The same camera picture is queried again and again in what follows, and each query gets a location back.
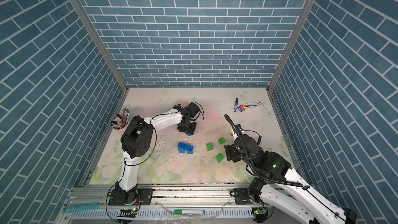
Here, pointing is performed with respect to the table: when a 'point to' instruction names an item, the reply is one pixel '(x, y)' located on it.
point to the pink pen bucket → (120, 131)
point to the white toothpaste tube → (250, 105)
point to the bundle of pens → (124, 118)
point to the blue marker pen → (236, 105)
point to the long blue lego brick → (182, 145)
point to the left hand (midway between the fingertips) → (194, 132)
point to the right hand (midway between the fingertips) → (233, 145)
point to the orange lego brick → (232, 135)
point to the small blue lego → (189, 134)
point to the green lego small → (221, 141)
